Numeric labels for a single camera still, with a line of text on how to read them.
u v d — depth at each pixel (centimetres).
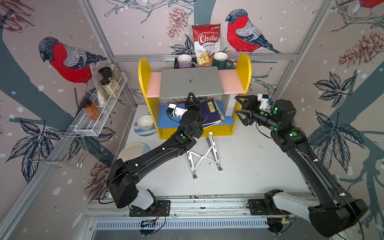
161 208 73
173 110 61
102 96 71
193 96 66
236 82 76
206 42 79
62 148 57
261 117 56
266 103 63
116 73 85
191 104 57
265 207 72
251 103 57
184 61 83
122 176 41
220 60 80
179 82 74
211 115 92
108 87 76
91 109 66
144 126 105
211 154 91
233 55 85
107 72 78
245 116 61
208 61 85
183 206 76
